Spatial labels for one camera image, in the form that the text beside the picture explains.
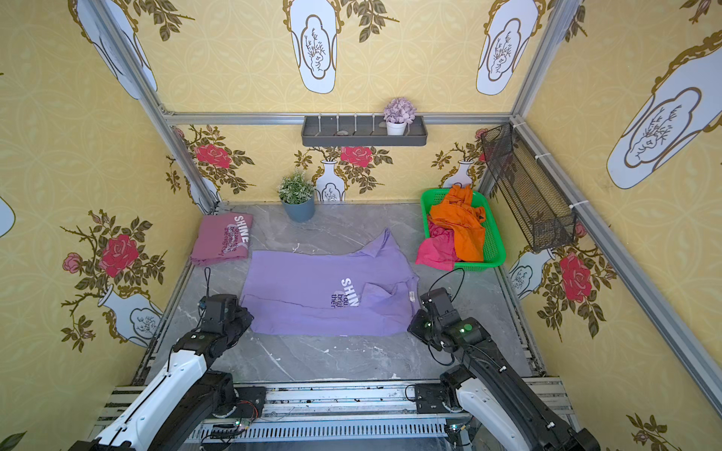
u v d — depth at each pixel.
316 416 0.73
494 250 0.98
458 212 1.06
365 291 0.93
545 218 0.84
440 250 0.97
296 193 1.06
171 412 0.50
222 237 1.07
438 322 0.61
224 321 0.66
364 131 0.93
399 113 0.82
